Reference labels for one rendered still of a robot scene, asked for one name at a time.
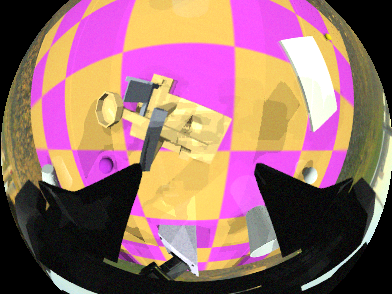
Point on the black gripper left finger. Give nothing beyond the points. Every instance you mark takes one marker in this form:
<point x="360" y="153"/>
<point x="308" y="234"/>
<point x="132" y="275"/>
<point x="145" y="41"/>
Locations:
<point x="100" y="211"/>

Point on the purple ball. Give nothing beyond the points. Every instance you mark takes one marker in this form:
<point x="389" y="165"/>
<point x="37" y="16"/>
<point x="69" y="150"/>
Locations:
<point x="105" y="165"/>

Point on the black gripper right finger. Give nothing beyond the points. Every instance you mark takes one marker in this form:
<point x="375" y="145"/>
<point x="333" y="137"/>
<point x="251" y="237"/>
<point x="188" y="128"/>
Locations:
<point x="295" y="207"/>

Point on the white ball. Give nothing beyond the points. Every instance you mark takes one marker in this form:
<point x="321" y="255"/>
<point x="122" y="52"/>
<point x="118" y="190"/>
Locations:
<point x="310" y="175"/>

